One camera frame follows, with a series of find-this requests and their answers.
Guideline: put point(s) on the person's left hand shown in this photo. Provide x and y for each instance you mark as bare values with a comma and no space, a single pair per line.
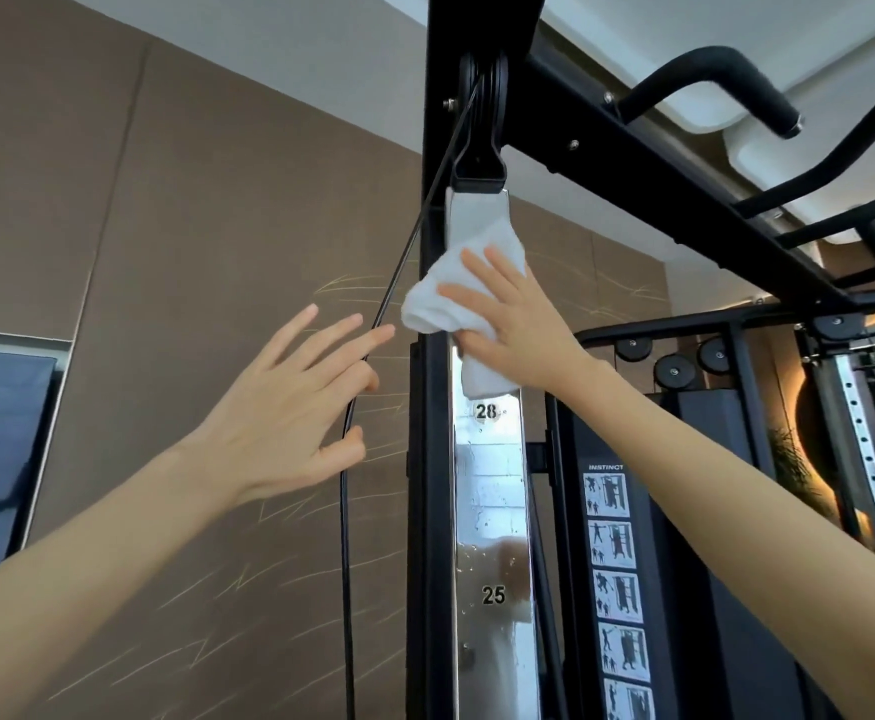
280,427

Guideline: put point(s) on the person's right hand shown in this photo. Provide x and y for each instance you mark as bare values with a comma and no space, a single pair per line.
527,337

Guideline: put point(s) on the white cleaning cloth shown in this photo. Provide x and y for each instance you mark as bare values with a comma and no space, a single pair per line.
437,307

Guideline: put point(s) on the chrome numbered rail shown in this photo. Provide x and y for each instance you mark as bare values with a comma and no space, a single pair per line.
493,517

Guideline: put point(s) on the person's right forearm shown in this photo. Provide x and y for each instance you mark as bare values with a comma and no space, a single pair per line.
745,517

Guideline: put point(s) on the person's left forearm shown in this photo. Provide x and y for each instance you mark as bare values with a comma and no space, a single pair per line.
92,577

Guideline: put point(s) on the black pulley wheel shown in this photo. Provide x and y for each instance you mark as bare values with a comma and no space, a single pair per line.
632,349
713,355
673,371

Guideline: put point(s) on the strip of exercise pictogram stickers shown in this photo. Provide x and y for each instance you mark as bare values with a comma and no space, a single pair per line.
613,547

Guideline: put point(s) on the green potted plant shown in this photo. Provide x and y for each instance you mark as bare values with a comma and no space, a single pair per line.
794,464

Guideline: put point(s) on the black weight stack cover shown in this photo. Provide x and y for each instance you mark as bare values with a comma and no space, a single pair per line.
670,652

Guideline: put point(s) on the black pulley bracket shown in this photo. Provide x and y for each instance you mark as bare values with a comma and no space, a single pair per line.
482,142

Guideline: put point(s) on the wall-mounted black screen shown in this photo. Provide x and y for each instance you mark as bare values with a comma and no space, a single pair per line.
2,442

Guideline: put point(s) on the round backlit wall mirror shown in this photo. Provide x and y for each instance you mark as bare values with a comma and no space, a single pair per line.
809,412

